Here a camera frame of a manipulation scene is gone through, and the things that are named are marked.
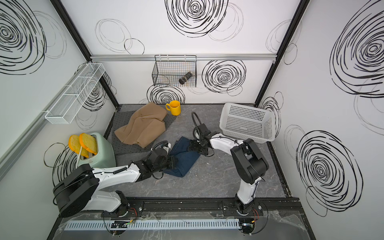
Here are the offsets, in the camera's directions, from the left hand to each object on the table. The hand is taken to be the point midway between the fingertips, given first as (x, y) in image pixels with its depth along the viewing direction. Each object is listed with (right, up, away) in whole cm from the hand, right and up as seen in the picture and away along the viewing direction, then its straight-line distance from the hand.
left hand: (178, 161), depth 85 cm
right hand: (+8, +5, +6) cm, 11 cm away
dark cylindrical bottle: (+2, +48, +4) cm, 48 cm away
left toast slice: (-50, +12, -12) cm, 53 cm away
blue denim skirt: (+3, +1, +3) cm, 4 cm away
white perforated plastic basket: (+49, +21, +23) cm, 58 cm away
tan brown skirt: (-23, +20, +15) cm, 34 cm away
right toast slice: (-46, +12, -9) cm, 48 cm away
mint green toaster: (-38, +4, -8) cm, 39 cm away
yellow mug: (-6, +33, +23) cm, 41 cm away
